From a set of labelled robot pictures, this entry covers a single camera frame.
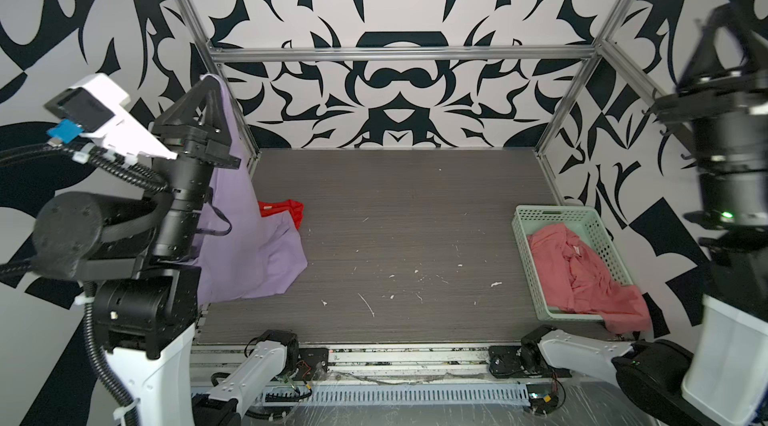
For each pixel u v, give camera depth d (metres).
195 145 0.30
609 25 0.85
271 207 1.03
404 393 0.71
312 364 0.74
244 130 1.14
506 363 0.74
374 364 0.76
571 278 0.83
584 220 0.97
